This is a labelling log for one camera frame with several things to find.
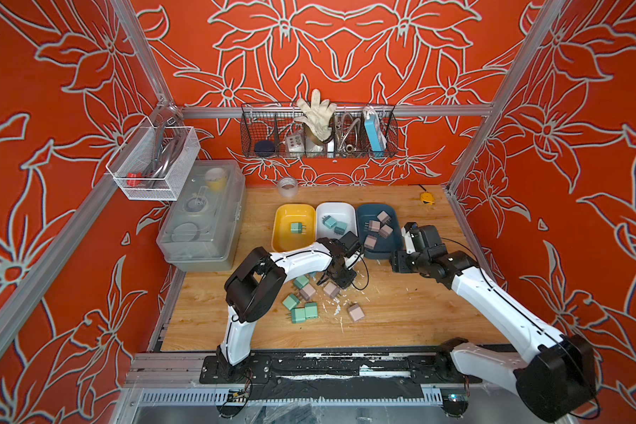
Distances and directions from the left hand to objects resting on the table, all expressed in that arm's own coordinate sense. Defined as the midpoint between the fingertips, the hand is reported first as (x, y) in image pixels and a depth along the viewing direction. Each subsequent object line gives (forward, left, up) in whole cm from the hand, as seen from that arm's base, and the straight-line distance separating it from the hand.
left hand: (347, 278), depth 90 cm
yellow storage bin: (+15, +25, 0) cm, 29 cm away
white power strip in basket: (+38, +21, +28) cm, 52 cm away
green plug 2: (-14, +16, 0) cm, 21 cm away
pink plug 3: (+21, -15, 0) cm, 26 cm away
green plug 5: (-3, +16, +1) cm, 16 cm away
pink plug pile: (+15, -9, +1) cm, 17 cm away
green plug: (+19, +20, +2) cm, 28 cm away
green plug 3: (-12, +12, -1) cm, 17 cm away
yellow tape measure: (+40, -36, 0) cm, 54 cm away
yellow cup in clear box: (+31, +52, +15) cm, 63 cm away
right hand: (+2, -14, +11) cm, 18 cm away
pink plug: (+23, -10, +1) cm, 25 cm away
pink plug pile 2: (-5, +5, 0) cm, 7 cm away
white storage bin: (+27, +5, -1) cm, 27 cm away
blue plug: (+22, +3, 0) cm, 22 cm away
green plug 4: (-10, +19, 0) cm, 21 cm away
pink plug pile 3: (-6, +13, +1) cm, 15 cm away
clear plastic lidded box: (+6, +49, +15) cm, 51 cm away
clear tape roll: (+44, +28, 0) cm, 52 cm away
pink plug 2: (+27, -15, +2) cm, 31 cm away
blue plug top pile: (+25, +7, 0) cm, 26 cm away
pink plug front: (-12, -3, 0) cm, 12 cm away
